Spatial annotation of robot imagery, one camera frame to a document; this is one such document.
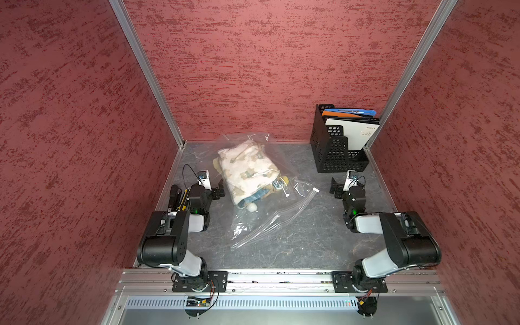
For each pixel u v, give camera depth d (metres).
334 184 0.87
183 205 0.92
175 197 0.95
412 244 0.45
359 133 0.95
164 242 0.45
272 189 0.92
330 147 1.06
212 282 0.74
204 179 0.80
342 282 0.73
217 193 0.84
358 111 0.95
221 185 0.94
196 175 0.78
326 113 0.98
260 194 0.90
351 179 0.78
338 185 0.85
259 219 0.89
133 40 0.79
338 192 0.84
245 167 0.97
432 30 0.76
